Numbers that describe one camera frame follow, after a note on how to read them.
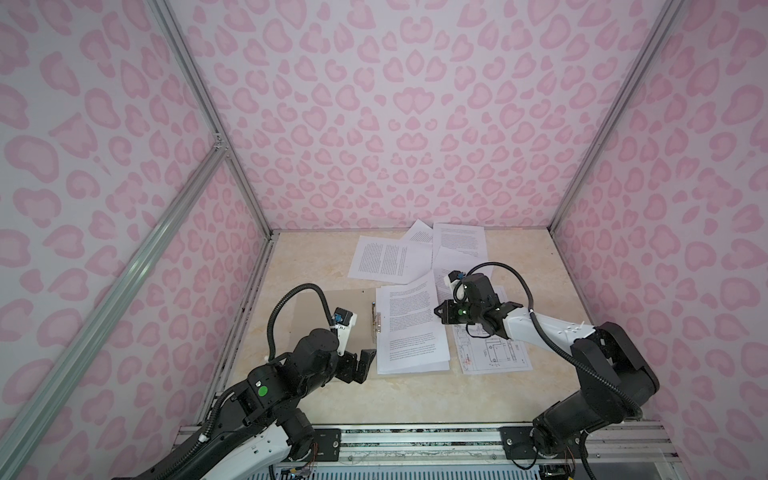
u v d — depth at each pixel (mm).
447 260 1137
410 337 878
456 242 1172
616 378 445
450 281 835
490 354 882
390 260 1101
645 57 754
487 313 689
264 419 446
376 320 936
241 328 974
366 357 618
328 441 736
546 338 503
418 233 1210
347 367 607
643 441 752
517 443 733
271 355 534
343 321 600
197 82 788
